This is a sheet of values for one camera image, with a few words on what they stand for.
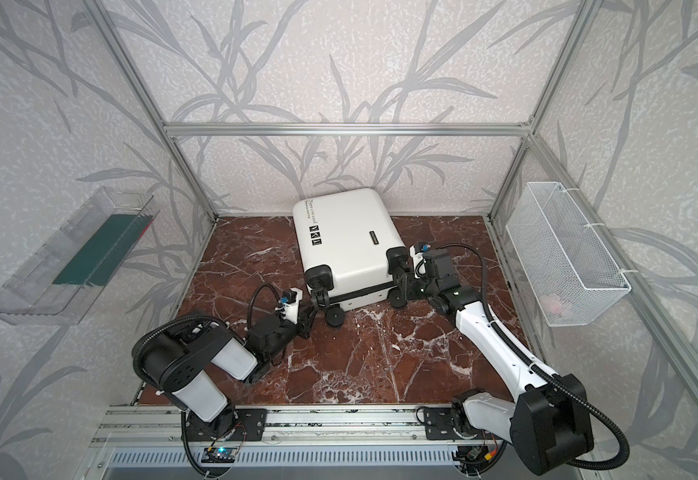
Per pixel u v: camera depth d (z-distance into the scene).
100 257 0.62
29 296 0.59
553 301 0.72
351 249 0.84
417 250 0.75
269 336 0.70
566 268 0.62
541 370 0.42
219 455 0.71
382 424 0.75
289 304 0.77
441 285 0.62
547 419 0.39
